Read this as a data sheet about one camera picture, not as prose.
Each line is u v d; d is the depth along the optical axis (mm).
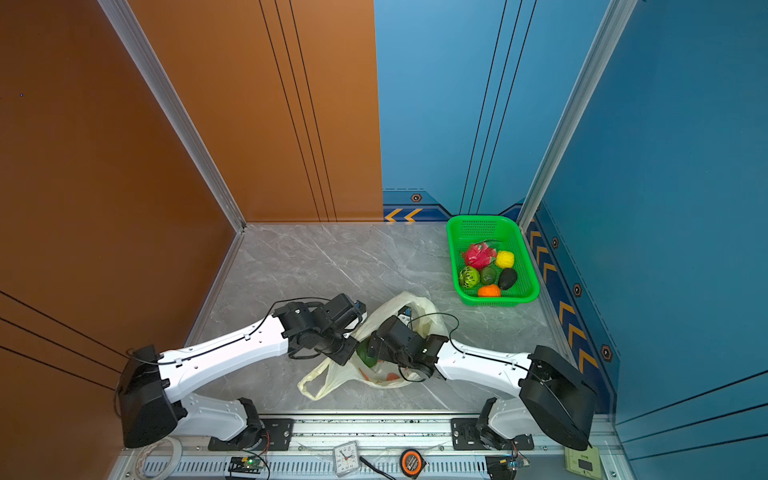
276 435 736
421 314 756
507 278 994
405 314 756
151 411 388
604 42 742
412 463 669
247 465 705
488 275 978
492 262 1023
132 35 725
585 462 682
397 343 635
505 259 1021
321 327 577
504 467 698
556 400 405
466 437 725
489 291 934
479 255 994
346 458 692
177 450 710
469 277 961
